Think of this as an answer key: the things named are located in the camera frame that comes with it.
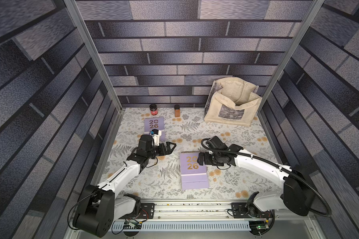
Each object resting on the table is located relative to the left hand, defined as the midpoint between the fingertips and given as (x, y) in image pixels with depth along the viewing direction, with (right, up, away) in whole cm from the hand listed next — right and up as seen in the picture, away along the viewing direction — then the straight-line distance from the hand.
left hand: (171, 145), depth 83 cm
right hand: (+18, -9, +1) cm, 20 cm away
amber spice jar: (+3, +21, +27) cm, 35 cm away
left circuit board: (-18, -37, -12) cm, 43 cm away
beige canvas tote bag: (+46, +30, +28) cm, 61 cm away
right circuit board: (+43, -38, -13) cm, 59 cm away
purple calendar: (+13, -17, 0) cm, 22 cm away
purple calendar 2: (-17, +12, +27) cm, 34 cm away
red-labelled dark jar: (-15, +22, +30) cm, 40 cm away
